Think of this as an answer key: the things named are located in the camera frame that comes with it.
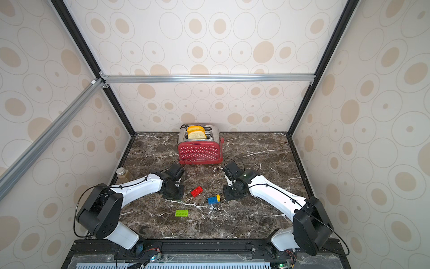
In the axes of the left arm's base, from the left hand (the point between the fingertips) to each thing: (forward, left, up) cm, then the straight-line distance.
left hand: (184, 195), depth 88 cm
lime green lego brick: (-9, +1, -1) cm, 9 cm away
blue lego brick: (-2, -14, -1) cm, 15 cm away
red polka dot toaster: (+22, -12, +10) cm, 27 cm away
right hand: (-4, -22, +6) cm, 23 cm away
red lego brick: (+2, -6, 0) cm, 7 cm away
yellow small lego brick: (-1, -18, +1) cm, 18 cm away
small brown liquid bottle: (+8, +33, +6) cm, 34 cm away
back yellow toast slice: (+32, -4, +18) cm, 38 cm away
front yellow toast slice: (+28, -5, +18) cm, 33 cm away
